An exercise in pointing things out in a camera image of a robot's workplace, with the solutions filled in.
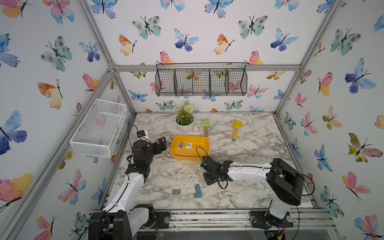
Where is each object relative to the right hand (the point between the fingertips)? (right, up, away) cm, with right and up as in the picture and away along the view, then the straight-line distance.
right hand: (208, 177), depth 87 cm
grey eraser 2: (-18, -7, -4) cm, 19 cm away
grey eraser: (-17, +17, +14) cm, 28 cm away
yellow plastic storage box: (-4, +18, -9) cm, 21 cm away
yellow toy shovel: (+23, +31, +24) cm, 46 cm away
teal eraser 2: (-6, -8, -5) cm, 11 cm away
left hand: (-27, +23, -3) cm, 35 cm away
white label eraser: (-11, +17, +14) cm, 24 cm away
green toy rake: (0, +32, +28) cm, 42 cm away
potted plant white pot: (-14, +35, +10) cm, 39 cm away
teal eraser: (-6, -5, -3) cm, 8 cm away
